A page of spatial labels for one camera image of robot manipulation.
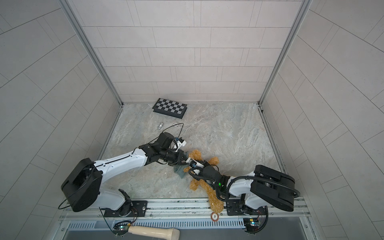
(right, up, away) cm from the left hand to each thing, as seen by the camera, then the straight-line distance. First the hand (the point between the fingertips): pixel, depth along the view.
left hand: (192, 162), depth 76 cm
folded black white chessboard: (-18, +30, +33) cm, 48 cm away
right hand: (-2, -2, +4) cm, 5 cm away
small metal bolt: (-23, +17, +26) cm, 39 cm away
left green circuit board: (-31, -26, -10) cm, 42 cm away
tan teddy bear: (+11, -15, -10) cm, 21 cm away
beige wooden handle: (-9, -26, -13) cm, 30 cm away
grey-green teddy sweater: (-7, -5, +3) cm, 9 cm away
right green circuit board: (+28, -26, -8) cm, 39 cm away
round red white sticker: (+11, -24, -6) cm, 27 cm away
